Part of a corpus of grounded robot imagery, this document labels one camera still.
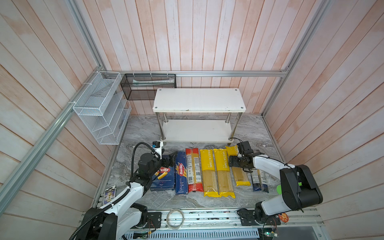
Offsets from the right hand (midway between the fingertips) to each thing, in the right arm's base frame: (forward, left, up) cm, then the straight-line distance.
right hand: (236, 161), depth 95 cm
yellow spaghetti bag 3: (-10, 0, +2) cm, 10 cm away
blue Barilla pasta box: (-16, +44, +8) cm, 47 cm away
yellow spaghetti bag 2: (-15, +10, +2) cm, 18 cm away
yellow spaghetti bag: (-15, +18, +2) cm, 24 cm away
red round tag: (-31, -19, 0) cm, 36 cm away
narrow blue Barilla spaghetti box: (-11, +35, +5) cm, 37 cm away
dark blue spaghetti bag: (-13, -10, +2) cm, 17 cm away
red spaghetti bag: (-8, +27, +3) cm, 29 cm away
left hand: (-3, +41, +14) cm, 43 cm away
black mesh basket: (+31, +59, +35) cm, 75 cm away
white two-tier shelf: (+46, +24, -3) cm, 52 cm away
